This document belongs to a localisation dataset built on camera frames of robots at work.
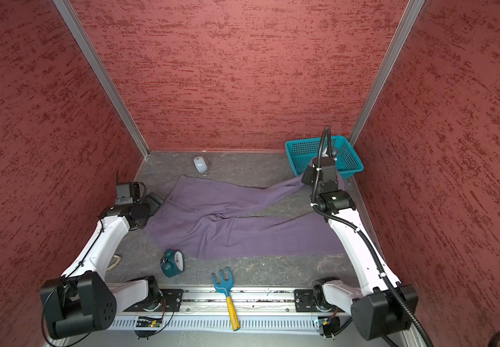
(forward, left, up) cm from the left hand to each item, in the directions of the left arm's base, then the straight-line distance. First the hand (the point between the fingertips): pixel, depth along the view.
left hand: (158, 210), depth 85 cm
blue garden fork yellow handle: (-26, -29, -9) cm, 40 cm away
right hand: (+8, -60, +17) cm, 63 cm away
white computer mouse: (+29, -11, -4) cm, 31 cm away
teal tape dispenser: (-19, -10, -4) cm, 22 cm away
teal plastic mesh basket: (+36, -63, -3) cm, 72 cm away
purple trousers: (-1, -26, -7) cm, 27 cm away
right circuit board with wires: (-36, -66, -12) cm, 76 cm away
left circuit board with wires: (-37, -3, -15) cm, 40 cm away
